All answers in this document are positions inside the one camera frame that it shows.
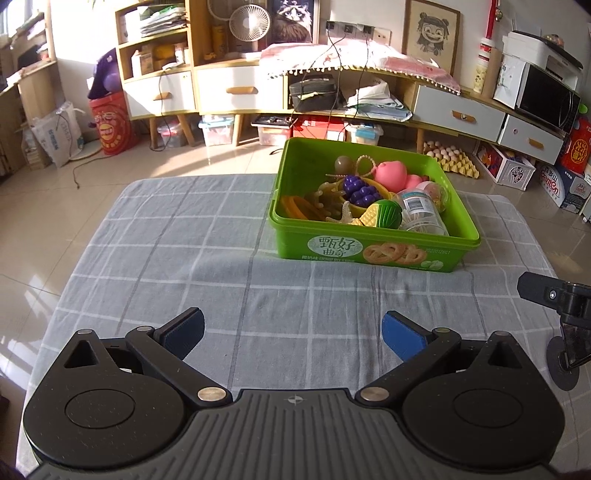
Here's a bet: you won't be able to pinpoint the yellow green toy corn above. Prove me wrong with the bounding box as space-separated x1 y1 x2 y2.
361 199 403 229

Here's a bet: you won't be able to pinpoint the beige starfish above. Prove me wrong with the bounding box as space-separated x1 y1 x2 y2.
325 201 366 226

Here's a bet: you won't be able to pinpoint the pink clear capsule ball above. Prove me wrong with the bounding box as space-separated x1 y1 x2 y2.
416 181 449 213

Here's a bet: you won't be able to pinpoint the purple toy grapes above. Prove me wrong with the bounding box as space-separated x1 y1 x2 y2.
342 175 383 208

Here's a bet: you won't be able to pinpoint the pink pig toy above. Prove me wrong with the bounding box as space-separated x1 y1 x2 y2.
355 155 429 193

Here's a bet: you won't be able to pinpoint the beige coral toy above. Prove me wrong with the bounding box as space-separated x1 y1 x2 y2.
304 182 345 220

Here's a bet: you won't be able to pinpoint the brown jellyfish toy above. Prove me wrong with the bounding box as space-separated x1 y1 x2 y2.
325 155 356 178

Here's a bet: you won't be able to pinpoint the yellow toy pot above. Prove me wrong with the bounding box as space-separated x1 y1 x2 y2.
337 175 396 218

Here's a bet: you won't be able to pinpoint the grey checked tablecloth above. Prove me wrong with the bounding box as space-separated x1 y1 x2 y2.
15 174 591 471

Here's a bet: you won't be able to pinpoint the clear cotton swab jar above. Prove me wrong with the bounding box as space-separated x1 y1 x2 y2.
400 190 449 236

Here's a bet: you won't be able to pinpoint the orange toy pumpkin bowl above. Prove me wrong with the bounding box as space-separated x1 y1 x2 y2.
280 195 325 221

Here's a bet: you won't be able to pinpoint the egg tray with eggs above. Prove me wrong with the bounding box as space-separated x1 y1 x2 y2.
422 141 480 179

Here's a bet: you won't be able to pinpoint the white printed storage box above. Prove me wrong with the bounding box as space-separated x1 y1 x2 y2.
476 142 535 191

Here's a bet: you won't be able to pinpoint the green plastic storage bin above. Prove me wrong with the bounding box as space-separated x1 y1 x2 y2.
269 138 481 272

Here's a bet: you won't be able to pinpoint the white shopping bag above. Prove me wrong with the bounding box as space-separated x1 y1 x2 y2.
31 101 85 168

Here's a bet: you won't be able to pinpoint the black microwave oven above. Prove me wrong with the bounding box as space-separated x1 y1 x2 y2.
493 55 580 135

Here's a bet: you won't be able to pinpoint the black box on shelf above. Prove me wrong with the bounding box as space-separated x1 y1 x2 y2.
288 74 342 113

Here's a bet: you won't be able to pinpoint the wooden TV cabinet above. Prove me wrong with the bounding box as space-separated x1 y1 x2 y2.
115 1 564 164

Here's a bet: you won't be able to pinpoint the pink lace cloth cover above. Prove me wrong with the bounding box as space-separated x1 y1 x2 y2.
259 39 461 95

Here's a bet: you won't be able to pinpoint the framed cartoon girl picture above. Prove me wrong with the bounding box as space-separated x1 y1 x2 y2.
402 0 462 75

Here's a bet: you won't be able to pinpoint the white desk fan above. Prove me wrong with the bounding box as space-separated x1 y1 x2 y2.
228 4 270 43

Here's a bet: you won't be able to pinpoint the framed raccoon picture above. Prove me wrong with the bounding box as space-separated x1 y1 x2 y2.
267 0 321 44

